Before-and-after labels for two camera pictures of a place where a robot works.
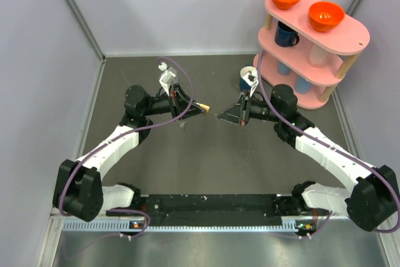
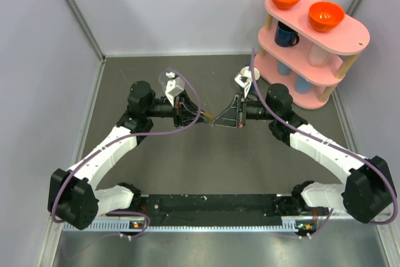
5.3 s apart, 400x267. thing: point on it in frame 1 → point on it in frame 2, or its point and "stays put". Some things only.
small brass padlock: [207, 108] → [209, 115]
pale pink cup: [317, 57] stays put
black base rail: [155, 210] stays put
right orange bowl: [324, 16] stays put
